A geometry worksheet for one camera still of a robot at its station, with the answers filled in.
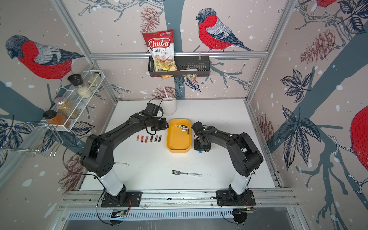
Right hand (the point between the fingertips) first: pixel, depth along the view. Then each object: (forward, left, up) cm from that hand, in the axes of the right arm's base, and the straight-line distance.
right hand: (199, 147), depth 93 cm
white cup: (+30, +23, +7) cm, 39 cm away
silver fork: (-17, +13, +1) cm, 21 cm away
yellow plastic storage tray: (+6, +14, +2) cm, 15 cm away
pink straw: (+38, +26, +12) cm, 48 cm away
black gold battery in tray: (+17, +12, +1) cm, 21 cm away
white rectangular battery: (+16, +14, 0) cm, 21 cm away
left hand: (+10, +19, +13) cm, 25 cm away
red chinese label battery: (+5, +39, 0) cm, 40 cm away
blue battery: (-3, -1, +1) cm, 3 cm away
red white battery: (+5, +37, 0) cm, 37 cm away
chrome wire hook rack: (-16, +69, +36) cm, 80 cm away
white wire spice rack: (+5, +65, +36) cm, 74 cm away
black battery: (+6, +33, 0) cm, 34 cm away
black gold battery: (+6, +27, 0) cm, 28 cm away
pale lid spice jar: (+25, +65, +35) cm, 78 cm away
